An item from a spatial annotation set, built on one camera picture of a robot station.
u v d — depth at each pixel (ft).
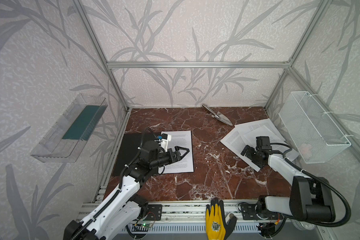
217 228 2.23
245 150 2.76
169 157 2.13
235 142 3.33
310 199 1.37
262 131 3.50
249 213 2.38
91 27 2.54
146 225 2.31
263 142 2.34
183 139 3.34
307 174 1.50
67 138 2.11
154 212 2.38
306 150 2.37
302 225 2.14
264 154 2.14
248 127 3.57
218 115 3.79
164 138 2.27
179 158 2.09
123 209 1.89
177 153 2.11
